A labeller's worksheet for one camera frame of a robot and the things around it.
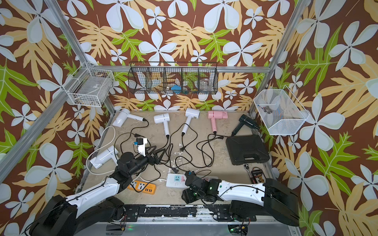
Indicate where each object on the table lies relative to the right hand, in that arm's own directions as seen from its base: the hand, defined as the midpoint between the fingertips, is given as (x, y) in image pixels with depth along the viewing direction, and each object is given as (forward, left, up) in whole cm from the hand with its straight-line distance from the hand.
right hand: (182, 195), depth 79 cm
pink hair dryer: (+56, -22, +4) cm, 61 cm away
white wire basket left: (+50, +53, +34) cm, 81 cm away
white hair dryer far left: (+58, +49, +3) cm, 76 cm away
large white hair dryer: (+24, +46, +4) cm, 52 cm away
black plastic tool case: (+26, -40, +4) cm, 48 cm away
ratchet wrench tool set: (+11, -44, -1) cm, 46 cm away
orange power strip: (+3, +18, +1) cm, 18 cm away
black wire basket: (+67, +6, +30) cm, 73 cm away
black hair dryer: (+51, -46, +4) cm, 69 cm away
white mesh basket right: (+39, -57, +25) cm, 73 cm away
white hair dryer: (+53, +15, +5) cm, 55 cm away
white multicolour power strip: (+7, +2, +2) cm, 8 cm away
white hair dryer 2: (+58, -5, +5) cm, 58 cm away
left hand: (+21, +11, +17) cm, 29 cm away
